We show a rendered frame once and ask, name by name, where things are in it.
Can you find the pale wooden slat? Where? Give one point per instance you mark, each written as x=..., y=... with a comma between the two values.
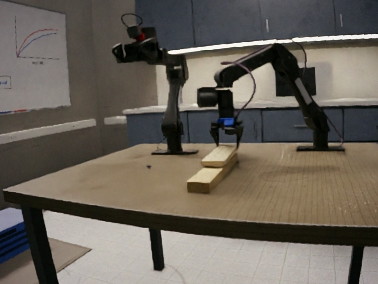
x=219, y=156

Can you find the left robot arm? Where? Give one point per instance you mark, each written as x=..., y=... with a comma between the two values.
x=313, y=116

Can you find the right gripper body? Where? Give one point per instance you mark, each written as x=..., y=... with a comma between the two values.
x=133, y=54

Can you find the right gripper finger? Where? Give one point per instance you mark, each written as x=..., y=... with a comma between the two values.
x=151, y=54
x=119, y=54

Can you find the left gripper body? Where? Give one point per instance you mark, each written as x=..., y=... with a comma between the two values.
x=227, y=113

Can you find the light wooden bar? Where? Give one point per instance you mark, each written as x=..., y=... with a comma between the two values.
x=207, y=178

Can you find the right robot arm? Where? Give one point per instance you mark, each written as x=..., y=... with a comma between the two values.
x=172, y=127

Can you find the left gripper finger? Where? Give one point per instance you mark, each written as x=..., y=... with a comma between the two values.
x=216, y=138
x=238, y=133

